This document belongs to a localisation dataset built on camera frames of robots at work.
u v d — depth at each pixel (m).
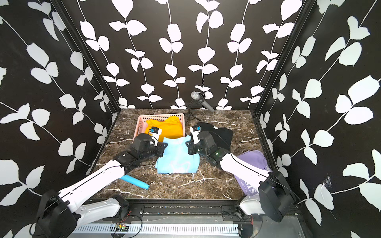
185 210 0.76
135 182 0.83
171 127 1.05
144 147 0.61
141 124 1.10
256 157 0.91
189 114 1.07
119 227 0.70
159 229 0.70
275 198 0.42
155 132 0.70
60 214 0.38
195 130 0.72
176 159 0.86
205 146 0.62
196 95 0.93
